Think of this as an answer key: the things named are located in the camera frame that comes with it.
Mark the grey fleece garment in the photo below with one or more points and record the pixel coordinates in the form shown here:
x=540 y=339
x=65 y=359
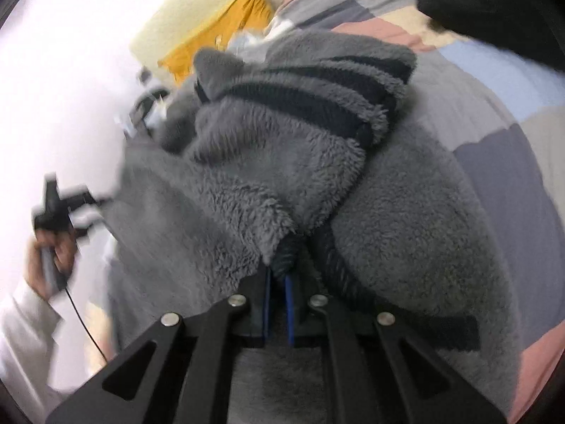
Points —
x=306 y=162

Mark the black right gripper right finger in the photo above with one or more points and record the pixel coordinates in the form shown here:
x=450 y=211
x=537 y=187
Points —
x=378 y=370

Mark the colourful patchwork bed quilt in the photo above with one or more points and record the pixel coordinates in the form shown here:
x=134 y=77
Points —
x=502 y=117

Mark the yellow crown pillow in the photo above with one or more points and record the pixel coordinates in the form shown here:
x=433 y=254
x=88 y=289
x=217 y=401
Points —
x=216 y=33

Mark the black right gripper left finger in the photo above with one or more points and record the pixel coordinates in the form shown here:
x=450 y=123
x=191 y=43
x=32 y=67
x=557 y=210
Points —
x=175 y=372

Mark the black garment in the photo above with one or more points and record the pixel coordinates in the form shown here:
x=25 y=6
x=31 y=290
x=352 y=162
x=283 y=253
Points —
x=533 y=29

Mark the white sleeve forearm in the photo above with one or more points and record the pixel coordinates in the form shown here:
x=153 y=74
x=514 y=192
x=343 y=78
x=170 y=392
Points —
x=27 y=346

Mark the person's left hand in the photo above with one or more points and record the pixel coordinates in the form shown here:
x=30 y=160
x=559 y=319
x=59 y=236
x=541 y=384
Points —
x=50 y=261

